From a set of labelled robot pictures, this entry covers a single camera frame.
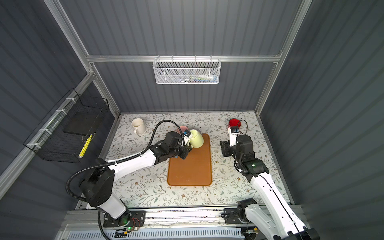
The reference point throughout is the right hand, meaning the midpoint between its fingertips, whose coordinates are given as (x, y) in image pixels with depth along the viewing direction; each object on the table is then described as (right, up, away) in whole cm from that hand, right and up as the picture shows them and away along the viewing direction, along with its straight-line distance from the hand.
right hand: (227, 142), depth 77 cm
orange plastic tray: (-16, -18, +11) cm, 26 cm away
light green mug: (-16, +1, +2) cm, 16 cm away
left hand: (-19, -4, +8) cm, 21 cm away
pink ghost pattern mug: (-23, +7, -2) cm, 24 cm away
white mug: (-57, +9, +27) cm, 63 cm away
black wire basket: (-80, +5, -4) cm, 81 cm away
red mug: (+12, +11, +29) cm, 33 cm away
